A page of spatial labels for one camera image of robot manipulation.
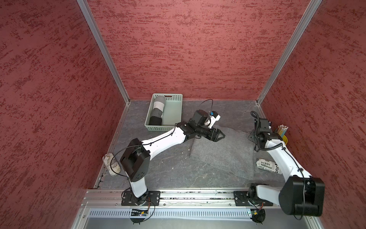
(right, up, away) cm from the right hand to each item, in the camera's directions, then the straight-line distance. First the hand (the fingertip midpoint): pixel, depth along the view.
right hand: (254, 139), depth 85 cm
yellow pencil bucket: (+20, 0, +2) cm, 20 cm away
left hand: (-24, +3, -9) cm, 25 cm away
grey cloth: (-12, -10, +3) cm, 16 cm away
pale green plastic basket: (-54, +16, +26) cm, 62 cm away
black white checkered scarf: (-64, +16, +19) cm, 69 cm away
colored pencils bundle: (+15, +6, -2) cm, 17 cm away
